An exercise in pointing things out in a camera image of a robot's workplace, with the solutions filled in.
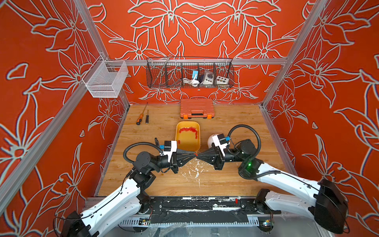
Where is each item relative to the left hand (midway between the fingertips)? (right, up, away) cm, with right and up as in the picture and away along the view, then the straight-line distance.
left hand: (194, 155), depth 58 cm
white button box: (+19, +40, +36) cm, 57 cm away
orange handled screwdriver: (-39, +14, +49) cm, 64 cm away
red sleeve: (+1, 0, 0) cm, 1 cm away
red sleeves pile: (-3, +7, +46) cm, 46 cm away
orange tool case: (+5, +23, +55) cm, 59 cm away
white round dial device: (+11, +40, +33) cm, 53 cm away
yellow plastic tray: (-3, 0, +40) cm, 40 cm away
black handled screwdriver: (-34, +15, +52) cm, 64 cm away
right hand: (+1, -2, -1) cm, 2 cm away
